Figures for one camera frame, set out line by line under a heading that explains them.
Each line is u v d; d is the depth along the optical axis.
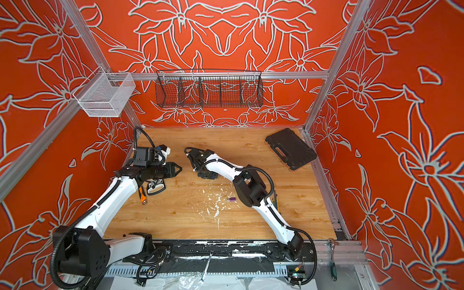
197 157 0.73
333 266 0.69
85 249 0.39
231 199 0.88
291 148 1.02
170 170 0.71
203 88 1.00
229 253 0.74
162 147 0.75
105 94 0.92
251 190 0.60
